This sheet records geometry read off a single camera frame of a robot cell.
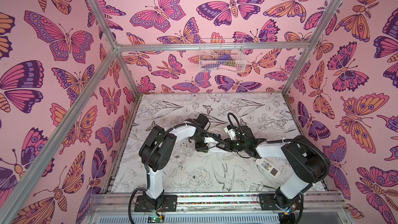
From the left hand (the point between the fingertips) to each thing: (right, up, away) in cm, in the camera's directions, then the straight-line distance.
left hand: (206, 144), depth 93 cm
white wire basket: (+3, +58, +2) cm, 58 cm away
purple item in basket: (+11, +53, +2) cm, 54 cm away
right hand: (+6, +1, -6) cm, 8 cm away
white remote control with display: (+33, -11, -10) cm, 36 cm away
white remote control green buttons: (+5, -2, -5) cm, 7 cm away
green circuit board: (-25, -30, -21) cm, 44 cm away
